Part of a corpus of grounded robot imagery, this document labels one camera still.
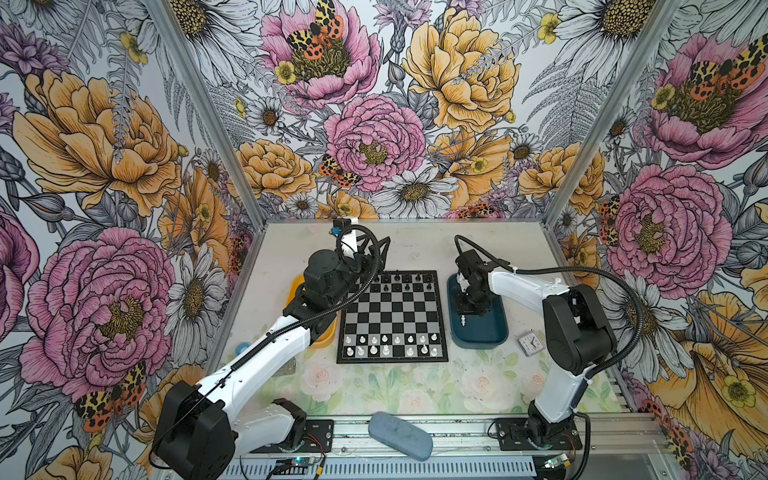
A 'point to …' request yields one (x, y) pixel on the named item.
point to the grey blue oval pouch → (400, 435)
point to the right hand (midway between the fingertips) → (464, 319)
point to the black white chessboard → (396, 317)
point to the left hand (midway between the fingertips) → (380, 245)
